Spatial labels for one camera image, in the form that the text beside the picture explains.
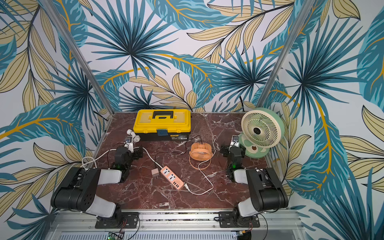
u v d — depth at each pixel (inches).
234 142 30.7
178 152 38.7
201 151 33.2
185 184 32.7
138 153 33.7
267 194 17.5
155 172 34.0
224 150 35.4
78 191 17.8
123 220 28.3
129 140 31.3
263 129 31.6
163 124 36.4
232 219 28.8
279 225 27.6
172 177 33.6
